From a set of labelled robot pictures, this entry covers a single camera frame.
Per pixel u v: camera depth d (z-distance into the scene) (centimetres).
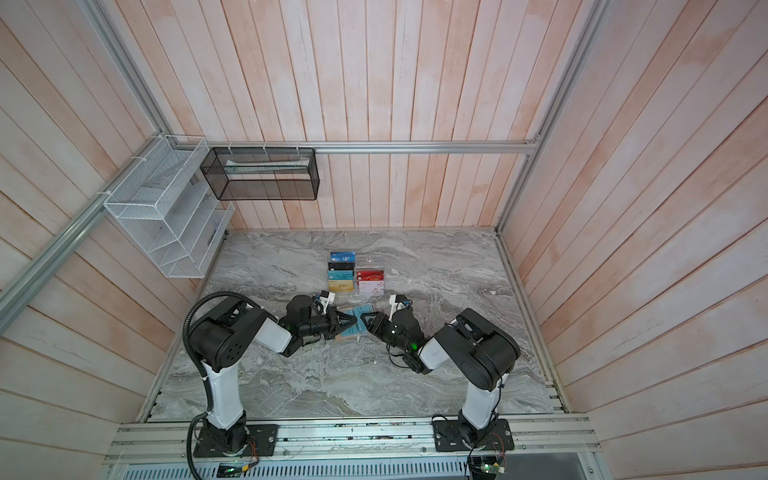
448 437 73
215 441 67
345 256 100
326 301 91
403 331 72
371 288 101
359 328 90
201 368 54
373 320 84
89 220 65
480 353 48
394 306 87
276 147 93
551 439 75
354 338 90
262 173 103
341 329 87
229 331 55
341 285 101
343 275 100
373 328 82
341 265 98
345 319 92
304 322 81
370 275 101
